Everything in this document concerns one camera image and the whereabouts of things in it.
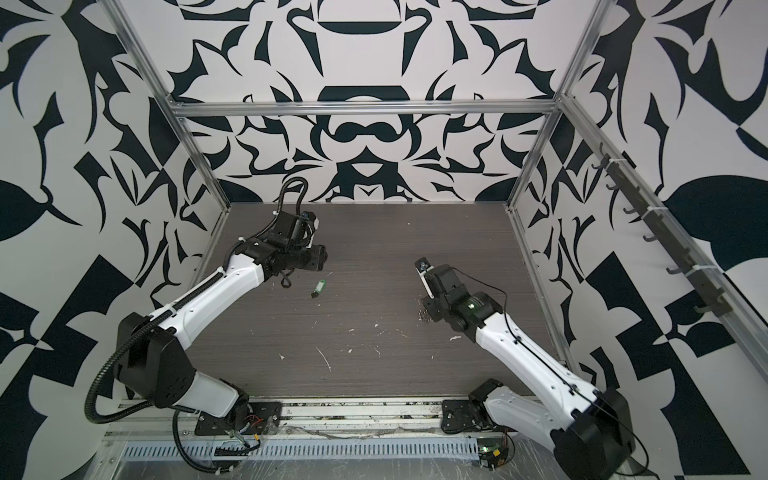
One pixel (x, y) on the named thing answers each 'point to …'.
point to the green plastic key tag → (320, 287)
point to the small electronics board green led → (492, 452)
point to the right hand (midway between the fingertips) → (439, 289)
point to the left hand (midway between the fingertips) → (318, 248)
